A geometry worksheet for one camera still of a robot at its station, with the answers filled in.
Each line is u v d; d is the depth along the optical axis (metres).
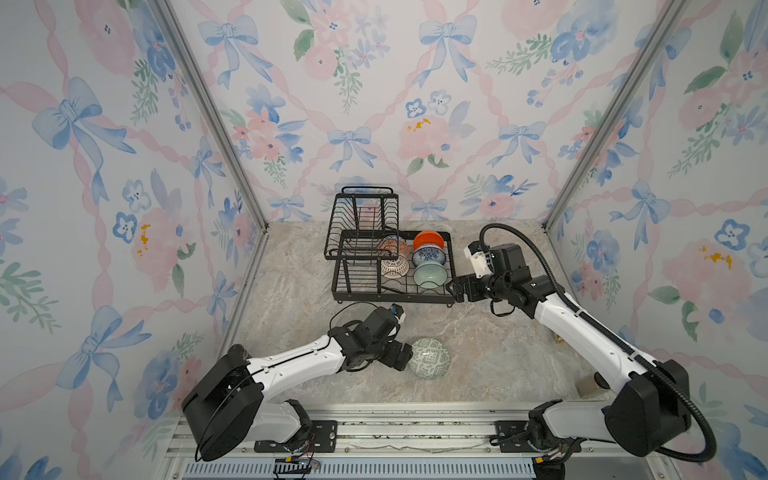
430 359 0.86
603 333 0.47
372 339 0.64
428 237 1.05
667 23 0.70
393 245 1.08
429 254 1.06
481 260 0.74
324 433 0.75
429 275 1.00
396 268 1.03
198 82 0.80
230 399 0.41
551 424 0.62
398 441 0.75
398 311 0.75
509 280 0.63
